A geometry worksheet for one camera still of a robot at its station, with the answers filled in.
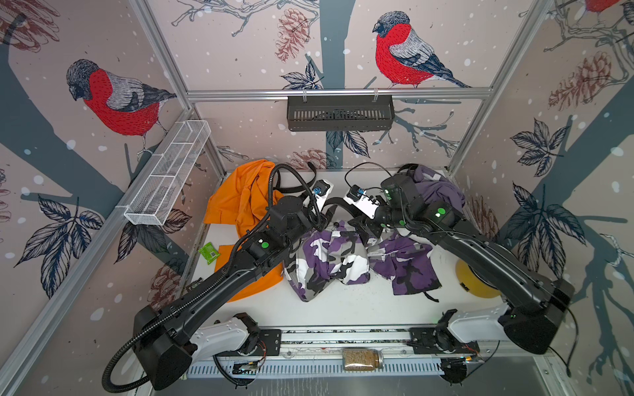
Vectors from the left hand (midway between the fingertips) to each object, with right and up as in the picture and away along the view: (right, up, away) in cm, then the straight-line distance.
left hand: (333, 191), depth 69 cm
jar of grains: (+8, -47, -2) cm, 48 cm away
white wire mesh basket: (-54, +6, +10) cm, 55 cm away
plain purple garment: (+43, +1, +32) cm, 54 cm away
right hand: (+7, -6, +3) cm, 9 cm away
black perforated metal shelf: (+5, +34, +37) cm, 51 cm away
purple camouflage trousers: (0, -17, +1) cm, 18 cm away
